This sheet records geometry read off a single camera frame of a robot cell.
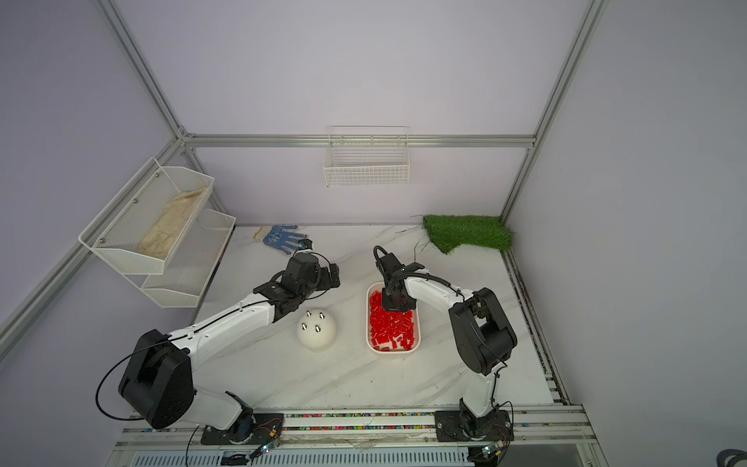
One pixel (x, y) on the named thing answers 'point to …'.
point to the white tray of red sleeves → (387, 331)
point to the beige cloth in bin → (163, 236)
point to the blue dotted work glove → (278, 237)
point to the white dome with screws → (316, 330)
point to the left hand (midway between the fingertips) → (324, 273)
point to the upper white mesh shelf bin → (143, 225)
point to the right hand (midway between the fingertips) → (397, 309)
